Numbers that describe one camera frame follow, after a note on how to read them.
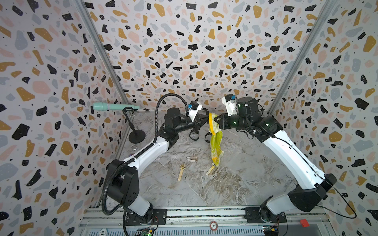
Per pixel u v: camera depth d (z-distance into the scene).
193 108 0.63
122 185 0.43
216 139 0.83
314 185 0.40
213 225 0.72
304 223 0.73
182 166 0.90
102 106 0.75
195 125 0.65
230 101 0.60
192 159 0.95
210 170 0.90
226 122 0.60
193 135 1.07
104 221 0.72
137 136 1.04
